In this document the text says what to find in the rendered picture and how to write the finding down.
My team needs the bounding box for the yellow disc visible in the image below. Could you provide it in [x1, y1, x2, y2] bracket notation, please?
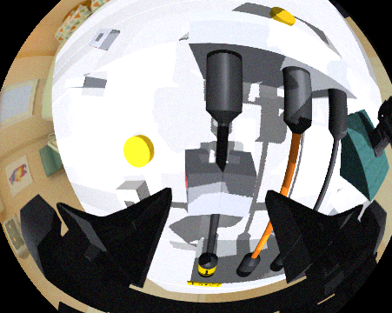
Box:
[123, 135, 155, 168]
[269, 7, 296, 27]

